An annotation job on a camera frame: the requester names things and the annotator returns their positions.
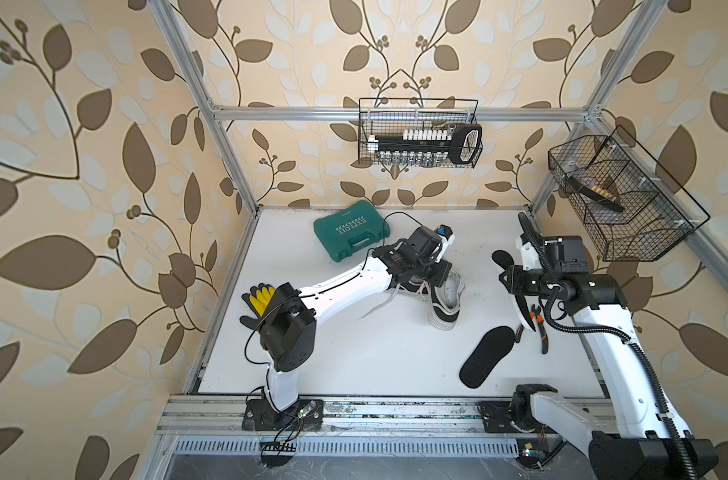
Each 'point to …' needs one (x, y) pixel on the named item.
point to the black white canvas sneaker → (444, 300)
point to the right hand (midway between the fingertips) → (506, 277)
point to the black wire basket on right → (633, 208)
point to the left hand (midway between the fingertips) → (444, 263)
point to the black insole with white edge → (521, 307)
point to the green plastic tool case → (351, 229)
